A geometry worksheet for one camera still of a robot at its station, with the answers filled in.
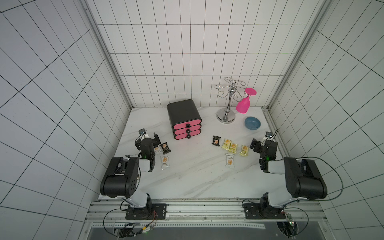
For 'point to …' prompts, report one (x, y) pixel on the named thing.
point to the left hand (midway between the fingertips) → (147, 137)
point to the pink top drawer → (187, 124)
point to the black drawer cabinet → (184, 116)
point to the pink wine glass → (243, 105)
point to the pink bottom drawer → (188, 134)
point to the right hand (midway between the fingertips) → (256, 138)
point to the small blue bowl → (252, 123)
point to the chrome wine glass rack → (231, 88)
